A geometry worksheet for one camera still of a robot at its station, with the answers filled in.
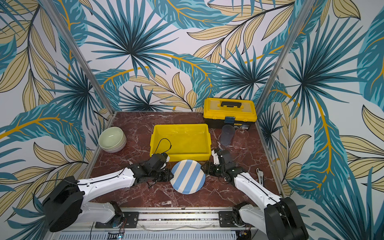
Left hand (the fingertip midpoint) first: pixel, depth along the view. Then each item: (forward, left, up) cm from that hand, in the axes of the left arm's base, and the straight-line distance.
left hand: (172, 177), depth 82 cm
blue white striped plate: (+1, -9, -2) cm, 9 cm away
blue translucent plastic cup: (+28, -33, +7) cm, 44 cm away
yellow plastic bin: (+29, -3, -9) cm, 31 cm away
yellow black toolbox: (+40, -42, +12) cm, 59 cm away
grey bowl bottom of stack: (+16, +35, +1) cm, 38 cm away
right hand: (+6, -18, 0) cm, 19 cm away
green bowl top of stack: (+25, +43, 0) cm, 50 cm away
